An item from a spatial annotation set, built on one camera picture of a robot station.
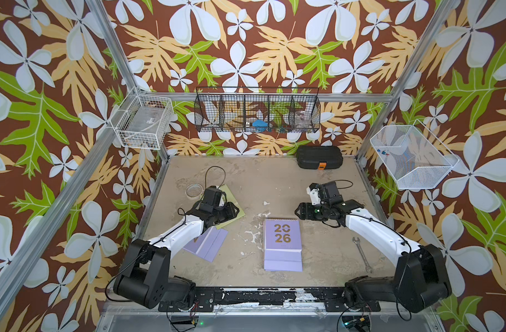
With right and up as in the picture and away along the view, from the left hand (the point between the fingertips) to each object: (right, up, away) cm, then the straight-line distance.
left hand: (239, 208), depth 89 cm
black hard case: (+45, +25, +30) cm, 60 cm away
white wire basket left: (-41, +37, -3) cm, 55 cm away
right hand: (+26, -1, -2) cm, 27 cm away
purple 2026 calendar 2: (-13, -15, -2) cm, 20 cm away
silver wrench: (+52, -23, -6) cm, 58 cm away
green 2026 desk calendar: (-6, +3, +14) cm, 15 cm away
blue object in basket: (+9, +38, +5) cm, 39 cm away
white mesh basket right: (+71, +21, -7) cm, 75 cm away
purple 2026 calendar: (+18, -15, -6) cm, 25 cm away
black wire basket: (+27, +46, +9) cm, 54 cm away
